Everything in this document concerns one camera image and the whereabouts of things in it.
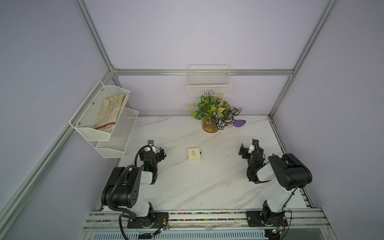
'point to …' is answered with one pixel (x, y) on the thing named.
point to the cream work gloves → (110, 110)
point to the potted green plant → (214, 112)
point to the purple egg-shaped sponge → (239, 123)
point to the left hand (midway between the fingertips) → (152, 150)
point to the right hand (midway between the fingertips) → (250, 146)
